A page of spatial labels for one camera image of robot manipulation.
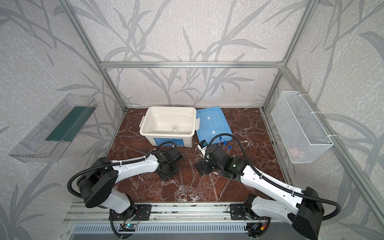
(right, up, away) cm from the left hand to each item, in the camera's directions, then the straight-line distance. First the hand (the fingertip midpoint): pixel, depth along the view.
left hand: (179, 171), depth 86 cm
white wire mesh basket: (+55, +24, -25) cm, 65 cm away
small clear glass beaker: (-5, +23, +14) cm, 28 cm away
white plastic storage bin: (-16, +27, +22) cm, 38 cm away
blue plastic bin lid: (+22, +28, +24) cm, 43 cm away
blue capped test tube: (+29, +14, +16) cm, 36 cm away
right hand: (+13, +11, -9) cm, 20 cm away
